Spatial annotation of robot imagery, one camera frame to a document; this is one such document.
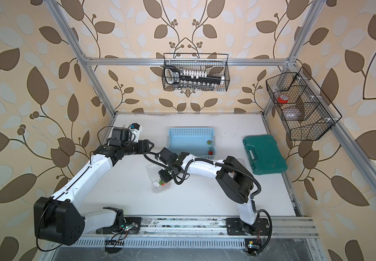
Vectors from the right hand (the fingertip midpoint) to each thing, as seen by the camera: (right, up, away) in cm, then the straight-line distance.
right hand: (163, 176), depth 85 cm
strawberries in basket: (+26, +12, +14) cm, 32 cm away
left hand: (-9, +18, -3) cm, 20 cm away
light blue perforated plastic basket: (+20, +17, +19) cm, 33 cm away
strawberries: (-1, -3, 0) cm, 4 cm away
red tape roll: (+61, +41, -4) cm, 74 cm away
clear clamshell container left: (-3, -4, +1) cm, 6 cm away
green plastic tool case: (+57, +11, +8) cm, 59 cm away
